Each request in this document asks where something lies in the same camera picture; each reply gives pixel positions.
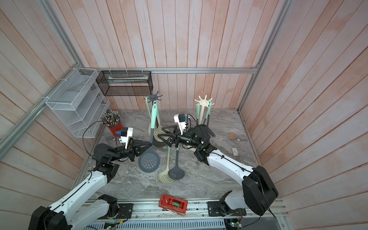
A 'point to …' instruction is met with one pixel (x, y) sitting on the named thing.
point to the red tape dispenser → (178, 206)
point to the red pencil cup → (114, 129)
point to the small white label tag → (235, 152)
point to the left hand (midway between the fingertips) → (151, 146)
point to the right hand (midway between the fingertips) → (160, 134)
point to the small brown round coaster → (232, 135)
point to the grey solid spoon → (149, 161)
